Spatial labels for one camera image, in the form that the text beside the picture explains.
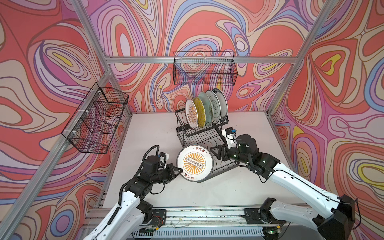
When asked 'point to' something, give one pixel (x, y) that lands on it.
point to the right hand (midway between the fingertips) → (215, 151)
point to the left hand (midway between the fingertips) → (184, 170)
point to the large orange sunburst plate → (196, 163)
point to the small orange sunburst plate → (191, 114)
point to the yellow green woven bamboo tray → (201, 111)
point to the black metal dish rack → (206, 137)
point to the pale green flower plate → (208, 107)
